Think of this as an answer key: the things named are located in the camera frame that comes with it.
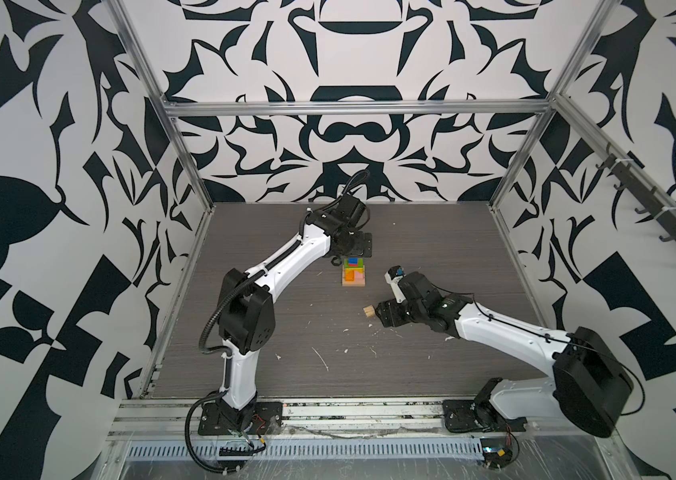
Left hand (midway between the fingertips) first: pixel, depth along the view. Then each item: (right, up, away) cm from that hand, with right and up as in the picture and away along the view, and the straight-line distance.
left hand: (357, 242), depth 87 cm
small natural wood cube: (+4, -21, +4) cm, 21 cm away
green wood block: (+2, -7, +10) cm, 12 cm away
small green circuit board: (+32, -49, -16) cm, 61 cm away
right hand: (+8, -18, -2) cm, 20 cm away
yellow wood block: (-2, -11, +10) cm, 15 cm away
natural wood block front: (-1, -13, +10) cm, 17 cm away
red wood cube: (-2, -7, +7) cm, 10 cm away
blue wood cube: (-1, -6, +10) cm, 11 cm away
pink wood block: (+1, -11, +10) cm, 15 cm away
